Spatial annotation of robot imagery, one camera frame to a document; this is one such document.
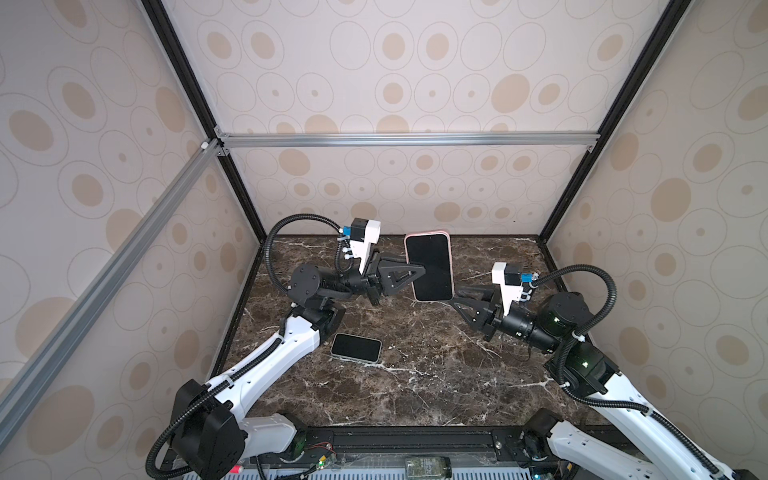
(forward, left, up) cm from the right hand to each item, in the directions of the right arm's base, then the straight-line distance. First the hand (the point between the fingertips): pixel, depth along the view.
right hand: (455, 296), depth 58 cm
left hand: (-3, +7, +9) cm, 11 cm away
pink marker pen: (-24, +50, -35) cm, 65 cm away
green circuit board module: (-24, +3, -34) cm, 42 cm away
